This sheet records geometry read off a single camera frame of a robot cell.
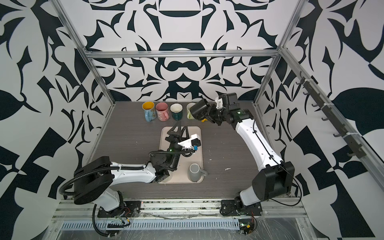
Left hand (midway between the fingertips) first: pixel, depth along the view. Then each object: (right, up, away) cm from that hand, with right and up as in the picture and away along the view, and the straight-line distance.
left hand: (177, 122), depth 69 cm
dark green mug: (-4, +6, +33) cm, 34 cm away
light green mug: (+5, +4, +33) cm, 34 cm away
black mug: (+9, +6, +12) cm, 16 cm away
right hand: (+11, +5, +7) cm, 14 cm away
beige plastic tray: (+1, -30, +16) cm, 34 cm away
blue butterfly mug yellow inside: (-22, +6, +33) cm, 40 cm away
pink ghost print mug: (-14, +7, +33) cm, 36 cm away
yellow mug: (+14, 0, +38) cm, 41 cm away
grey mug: (+8, -26, +8) cm, 28 cm away
